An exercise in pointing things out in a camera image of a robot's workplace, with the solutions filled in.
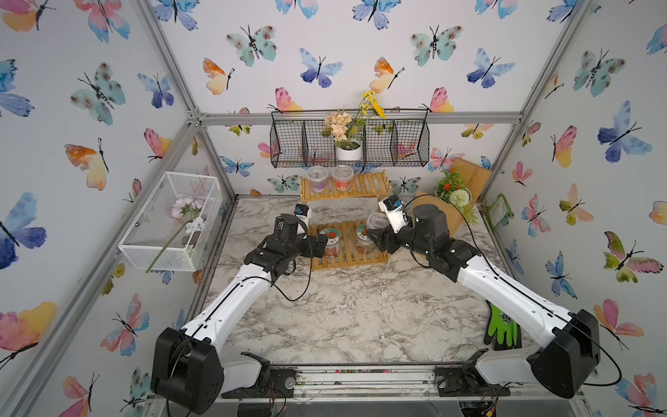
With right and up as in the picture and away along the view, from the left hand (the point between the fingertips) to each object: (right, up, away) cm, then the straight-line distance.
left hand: (316, 233), depth 82 cm
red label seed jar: (+8, +17, -2) cm, 19 cm away
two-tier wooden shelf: (+11, -5, +22) cm, 25 cm away
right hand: (+18, +3, -7) cm, 20 cm away
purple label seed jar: (0, +18, -1) cm, 18 cm away
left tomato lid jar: (+5, -4, +11) cm, 13 cm away
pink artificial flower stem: (-36, +7, -8) cm, 38 cm away
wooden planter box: (+60, +22, +22) cm, 68 cm away
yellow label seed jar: (+18, +4, -9) cm, 20 cm away
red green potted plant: (+46, +15, +11) cm, 50 cm away
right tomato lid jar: (+16, -5, +13) cm, 21 cm away
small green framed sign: (+74, +8, +30) cm, 80 cm away
